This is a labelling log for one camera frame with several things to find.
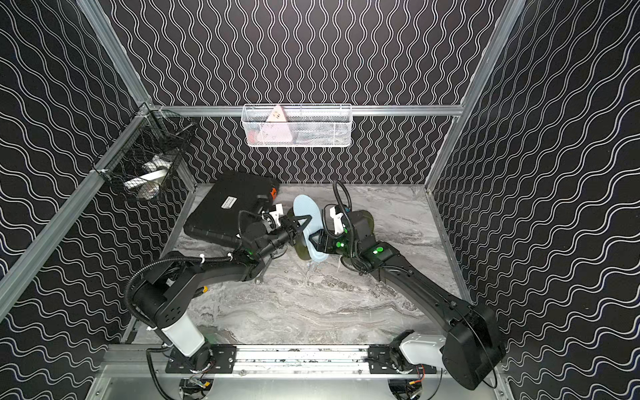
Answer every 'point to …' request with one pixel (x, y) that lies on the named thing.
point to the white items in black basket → (148, 185)
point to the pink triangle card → (276, 130)
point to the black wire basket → (142, 160)
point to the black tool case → (216, 215)
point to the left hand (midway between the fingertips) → (312, 213)
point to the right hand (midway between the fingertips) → (316, 236)
